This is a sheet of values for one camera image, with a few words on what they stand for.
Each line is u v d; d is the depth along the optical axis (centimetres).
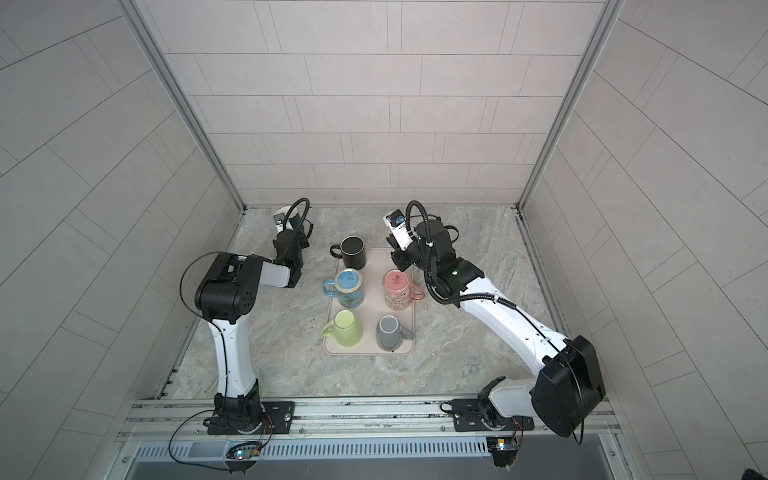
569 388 39
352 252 92
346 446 68
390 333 76
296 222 102
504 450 68
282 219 87
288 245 77
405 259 67
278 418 70
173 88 83
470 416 71
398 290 82
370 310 89
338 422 71
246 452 64
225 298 55
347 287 83
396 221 63
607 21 72
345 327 77
